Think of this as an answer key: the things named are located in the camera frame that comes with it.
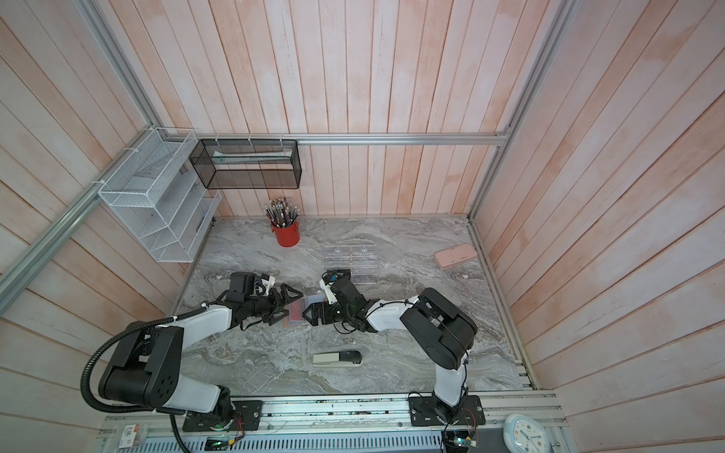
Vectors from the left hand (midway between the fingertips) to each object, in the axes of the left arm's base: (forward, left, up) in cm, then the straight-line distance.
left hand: (296, 305), depth 89 cm
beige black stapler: (-17, -16, 0) cm, 23 cm away
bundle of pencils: (+32, +9, +10) cm, 35 cm away
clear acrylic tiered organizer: (+22, -21, -6) cm, 31 cm away
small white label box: (-35, +37, -3) cm, 51 cm away
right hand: (-2, -6, -2) cm, 6 cm away
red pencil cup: (+31, +9, -3) cm, 32 cm away
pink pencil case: (+23, -57, -4) cm, 61 cm away
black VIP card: (+13, -14, -2) cm, 19 cm away
